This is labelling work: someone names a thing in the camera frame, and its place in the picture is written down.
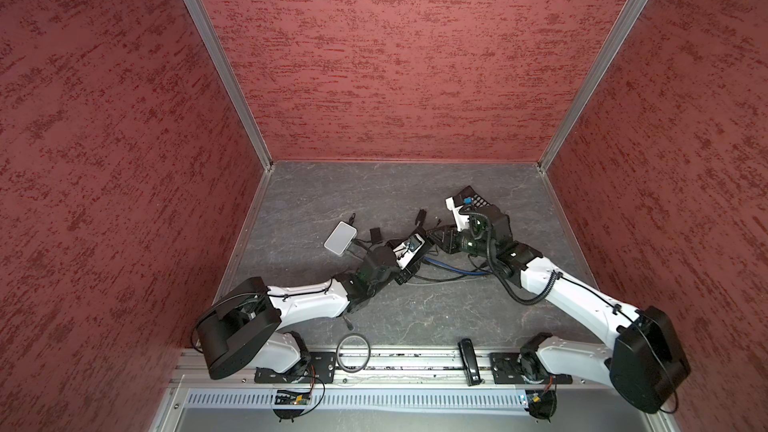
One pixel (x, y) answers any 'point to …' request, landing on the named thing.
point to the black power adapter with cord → (375, 236)
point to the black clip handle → (470, 363)
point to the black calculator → (467, 197)
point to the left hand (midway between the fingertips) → (411, 252)
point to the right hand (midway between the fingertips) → (427, 238)
